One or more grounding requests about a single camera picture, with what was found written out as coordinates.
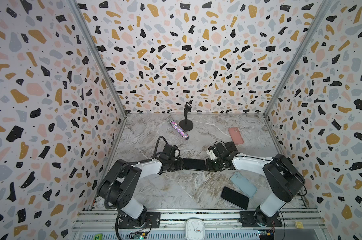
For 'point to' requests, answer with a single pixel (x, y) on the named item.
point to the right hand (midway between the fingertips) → (200, 167)
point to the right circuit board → (266, 234)
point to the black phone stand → (187, 125)
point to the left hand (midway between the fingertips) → (186, 164)
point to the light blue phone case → (237, 179)
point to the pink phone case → (235, 135)
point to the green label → (98, 237)
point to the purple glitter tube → (179, 130)
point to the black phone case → (193, 164)
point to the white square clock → (195, 229)
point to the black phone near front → (235, 197)
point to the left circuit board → (139, 235)
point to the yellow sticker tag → (299, 225)
